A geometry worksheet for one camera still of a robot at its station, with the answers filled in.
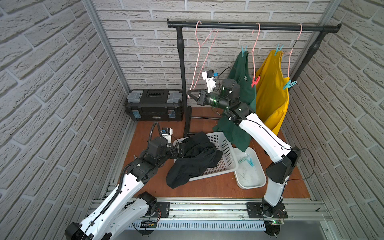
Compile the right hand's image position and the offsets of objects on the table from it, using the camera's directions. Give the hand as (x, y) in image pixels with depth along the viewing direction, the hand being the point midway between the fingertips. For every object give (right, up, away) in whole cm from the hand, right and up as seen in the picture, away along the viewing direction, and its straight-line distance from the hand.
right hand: (190, 92), depth 65 cm
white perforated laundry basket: (+21, -38, +23) cm, 49 cm away
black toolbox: (-26, -2, +33) cm, 42 cm away
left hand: (-6, -23, +9) cm, 26 cm away
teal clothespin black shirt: (+36, -38, +25) cm, 58 cm away
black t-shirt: (+4, -30, +11) cm, 32 cm away
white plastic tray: (+35, -44, +20) cm, 59 cm away
